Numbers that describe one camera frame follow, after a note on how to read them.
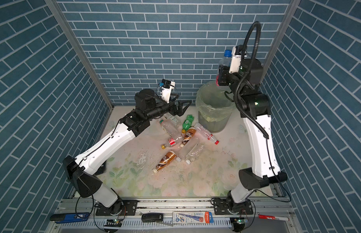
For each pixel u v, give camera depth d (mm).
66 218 676
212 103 1074
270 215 729
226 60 577
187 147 945
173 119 1050
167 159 861
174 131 1023
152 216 681
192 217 705
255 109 400
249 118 391
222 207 738
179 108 587
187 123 1042
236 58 494
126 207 731
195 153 895
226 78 528
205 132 994
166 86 558
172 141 935
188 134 968
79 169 410
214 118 838
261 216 723
